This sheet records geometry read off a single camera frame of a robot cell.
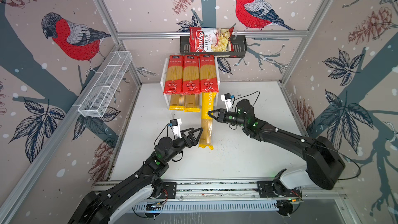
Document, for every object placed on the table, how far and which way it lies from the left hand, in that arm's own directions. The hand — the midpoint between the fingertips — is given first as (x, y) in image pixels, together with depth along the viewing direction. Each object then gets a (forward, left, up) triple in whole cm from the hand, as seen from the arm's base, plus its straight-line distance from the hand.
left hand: (198, 131), depth 73 cm
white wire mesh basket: (+26, +49, +10) cm, 56 cm away
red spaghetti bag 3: (+18, -5, +15) cm, 25 cm away
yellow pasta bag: (+18, +4, -2) cm, 19 cm away
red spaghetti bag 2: (+23, +3, +15) cm, 28 cm away
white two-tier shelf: (+20, +18, +15) cm, 31 cm away
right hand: (+7, -4, +2) cm, 8 cm away
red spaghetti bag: (+17, +12, +15) cm, 26 cm away
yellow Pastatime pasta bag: (+19, +12, -1) cm, 22 cm away
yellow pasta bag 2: (+13, -5, +5) cm, 14 cm away
